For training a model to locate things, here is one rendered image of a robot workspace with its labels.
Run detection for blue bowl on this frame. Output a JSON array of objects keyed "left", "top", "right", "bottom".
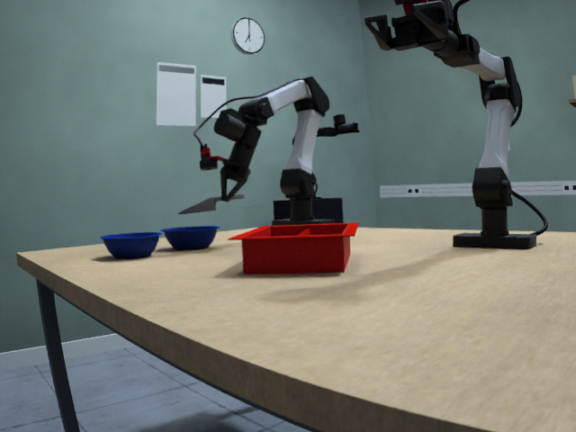
[
  {"left": 100, "top": 232, "right": 162, "bottom": 259},
  {"left": 161, "top": 226, "right": 220, "bottom": 250}
]

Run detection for red box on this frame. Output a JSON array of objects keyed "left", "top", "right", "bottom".
[{"left": 228, "top": 223, "right": 358, "bottom": 275}]

